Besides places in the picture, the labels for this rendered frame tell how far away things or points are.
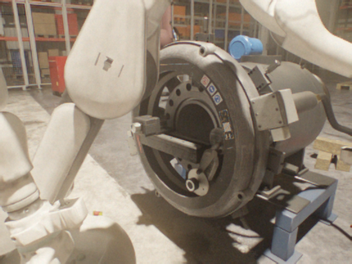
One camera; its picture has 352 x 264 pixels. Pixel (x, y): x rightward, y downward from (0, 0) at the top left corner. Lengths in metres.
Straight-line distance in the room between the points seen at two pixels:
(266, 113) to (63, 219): 0.63
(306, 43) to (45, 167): 0.64
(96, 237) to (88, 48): 0.65
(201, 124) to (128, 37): 0.96
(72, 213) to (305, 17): 0.59
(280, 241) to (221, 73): 0.85
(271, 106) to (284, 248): 0.77
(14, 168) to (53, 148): 0.20
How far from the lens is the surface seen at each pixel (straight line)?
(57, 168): 0.65
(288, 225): 1.33
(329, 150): 2.64
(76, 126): 0.59
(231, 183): 0.95
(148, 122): 1.14
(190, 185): 1.02
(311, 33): 0.67
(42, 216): 0.48
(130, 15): 0.49
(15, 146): 0.45
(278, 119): 0.82
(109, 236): 0.94
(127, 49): 0.49
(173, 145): 1.09
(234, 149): 0.89
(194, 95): 1.15
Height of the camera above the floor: 0.93
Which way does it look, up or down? 17 degrees down
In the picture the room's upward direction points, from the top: straight up
